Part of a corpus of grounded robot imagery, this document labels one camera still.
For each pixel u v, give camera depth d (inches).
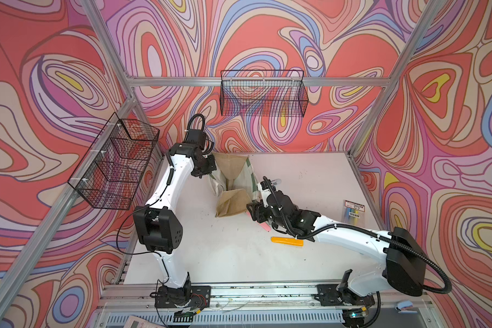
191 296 28.8
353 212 37.0
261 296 29.5
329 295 28.9
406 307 27.7
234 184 40.0
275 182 41.4
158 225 18.6
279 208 22.3
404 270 15.9
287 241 33.4
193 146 23.5
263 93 37.8
